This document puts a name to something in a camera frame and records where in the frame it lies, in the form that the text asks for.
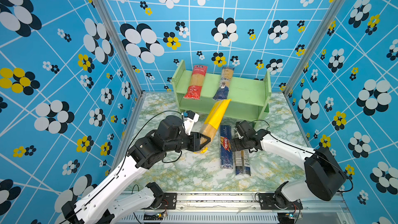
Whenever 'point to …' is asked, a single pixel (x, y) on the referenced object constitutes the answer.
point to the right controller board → (286, 218)
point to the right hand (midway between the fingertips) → (240, 143)
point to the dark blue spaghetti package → (226, 159)
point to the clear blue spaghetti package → (242, 162)
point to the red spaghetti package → (194, 90)
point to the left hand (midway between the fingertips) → (210, 138)
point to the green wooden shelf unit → (250, 97)
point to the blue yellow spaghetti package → (227, 75)
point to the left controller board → (156, 216)
